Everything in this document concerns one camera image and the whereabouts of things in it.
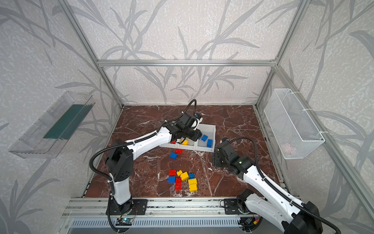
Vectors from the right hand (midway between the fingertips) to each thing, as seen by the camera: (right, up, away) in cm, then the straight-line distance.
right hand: (217, 153), depth 82 cm
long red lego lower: (-22, -17, -1) cm, 28 cm away
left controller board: (-48, -32, -10) cm, 58 cm away
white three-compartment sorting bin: (-6, +3, +16) cm, 18 cm away
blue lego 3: (-26, -15, +1) cm, 30 cm away
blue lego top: (-27, -4, +11) cm, 29 cm away
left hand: (-8, +13, +4) cm, 16 cm away
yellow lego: (-19, -13, +1) cm, 23 cm away
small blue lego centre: (-15, -14, +2) cm, 20 cm away
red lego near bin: (-23, -2, +12) cm, 26 cm away
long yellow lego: (-14, -17, -1) cm, 22 cm away
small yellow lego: (-22, -12, +3) cm, 25 cm away
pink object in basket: (+34, +5, -10) cm, 36 cm away
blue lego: (-6, +7, +17) cm, 20 cm away
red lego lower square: (-26, -12, +3) cm, 29 cm away
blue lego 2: (-3, +4, +12) cm, 13 cm away
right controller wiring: (+16, -31, -11) cm, 37 cm away
